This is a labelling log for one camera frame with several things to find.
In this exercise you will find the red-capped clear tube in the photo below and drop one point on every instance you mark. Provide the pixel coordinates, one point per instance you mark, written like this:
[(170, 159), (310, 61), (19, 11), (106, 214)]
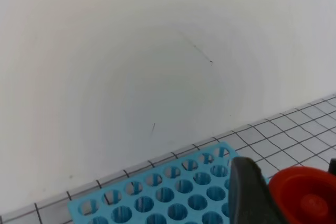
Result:
[(304, 194)]

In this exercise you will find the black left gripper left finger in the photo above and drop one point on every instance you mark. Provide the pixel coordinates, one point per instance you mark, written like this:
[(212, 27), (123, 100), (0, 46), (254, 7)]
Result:
[(249, 199)]

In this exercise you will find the white grid-pattern cloth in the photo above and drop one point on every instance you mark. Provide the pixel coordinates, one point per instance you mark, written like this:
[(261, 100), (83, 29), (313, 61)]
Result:
[(304, 135)]

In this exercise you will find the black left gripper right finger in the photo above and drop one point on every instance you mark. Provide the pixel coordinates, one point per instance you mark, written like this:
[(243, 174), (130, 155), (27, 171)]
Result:
[(332, 166)]

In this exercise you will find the blue test tube rack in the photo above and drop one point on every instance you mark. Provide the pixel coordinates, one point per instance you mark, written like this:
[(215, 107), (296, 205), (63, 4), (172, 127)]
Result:
[(191, 189)]

